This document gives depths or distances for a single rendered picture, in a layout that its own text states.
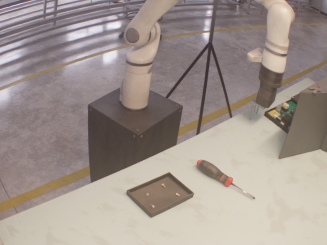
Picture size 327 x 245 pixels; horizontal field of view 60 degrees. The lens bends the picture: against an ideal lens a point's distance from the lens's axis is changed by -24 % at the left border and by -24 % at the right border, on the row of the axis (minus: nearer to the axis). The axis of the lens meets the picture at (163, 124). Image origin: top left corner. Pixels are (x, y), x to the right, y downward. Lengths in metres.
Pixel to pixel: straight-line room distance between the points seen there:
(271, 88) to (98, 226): 0.56
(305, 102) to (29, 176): 1.81
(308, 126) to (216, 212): 0.36
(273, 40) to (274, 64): 0.07
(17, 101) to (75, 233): 2.45
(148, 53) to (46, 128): 1.59
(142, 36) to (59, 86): 2.13
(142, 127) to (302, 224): 0.68
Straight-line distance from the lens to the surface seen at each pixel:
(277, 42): 0.87
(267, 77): 0.90
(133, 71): 1.15
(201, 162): 0.78
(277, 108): 1.09
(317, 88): 0.86
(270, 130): 1.00
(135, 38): 1.09
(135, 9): 5.06
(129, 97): 1.20
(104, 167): 1.35
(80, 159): 2.31
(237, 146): 0.89
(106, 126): 1.22
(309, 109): 0.86
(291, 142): 0.89
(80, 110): 2.78
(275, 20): 0.84
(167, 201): 0.71
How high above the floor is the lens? 1.52
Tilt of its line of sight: 34 degrees down
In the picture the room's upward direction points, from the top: 8 degrees clockwise
